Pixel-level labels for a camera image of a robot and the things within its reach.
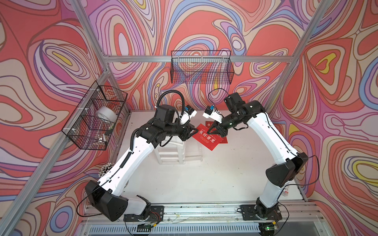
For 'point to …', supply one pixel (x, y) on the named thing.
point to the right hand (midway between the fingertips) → (210, 135)
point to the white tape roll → (107, 113)
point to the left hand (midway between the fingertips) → (196, 128)
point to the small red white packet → (285, 191)
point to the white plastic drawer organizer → (171, 150)
